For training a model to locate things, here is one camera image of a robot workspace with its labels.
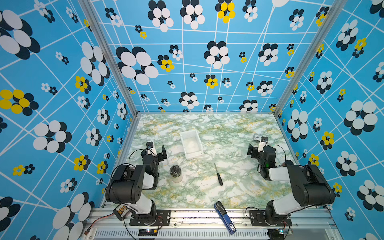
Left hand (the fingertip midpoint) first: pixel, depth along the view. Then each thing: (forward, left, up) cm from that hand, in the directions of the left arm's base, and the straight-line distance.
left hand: (156, 146), depth 91 cm
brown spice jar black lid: (-11, -75, -1) cm, 76 cm away
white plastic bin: (+7, -22, -9) cm, 24 cm away
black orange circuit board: (-34, +13, -6) cm, 37 cm away
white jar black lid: (-18, -14, +2) cm, 22 cm away
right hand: (+2, -65, -2) cm, 65 cm away
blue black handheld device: (-35, -38, -5) cm, 52 cm away
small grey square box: (+12, -68, -7) cm, 69 cm away
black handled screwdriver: (-18, -39, -7) cm, 43 cm away
